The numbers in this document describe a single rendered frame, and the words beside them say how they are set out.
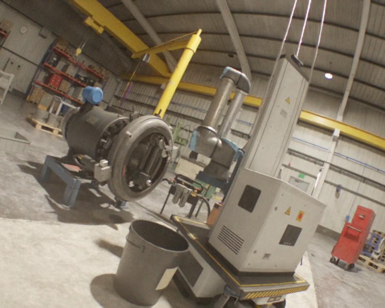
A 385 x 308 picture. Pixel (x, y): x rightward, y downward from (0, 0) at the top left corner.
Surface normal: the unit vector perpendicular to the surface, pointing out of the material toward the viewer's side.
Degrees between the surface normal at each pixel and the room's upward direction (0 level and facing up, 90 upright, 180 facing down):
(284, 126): 90
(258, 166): 90
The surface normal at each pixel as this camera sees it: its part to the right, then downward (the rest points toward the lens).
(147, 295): 0.40, 0.19
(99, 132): -0.25, -0.41
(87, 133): -0.36, -0.21
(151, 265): 0.12, 0.07
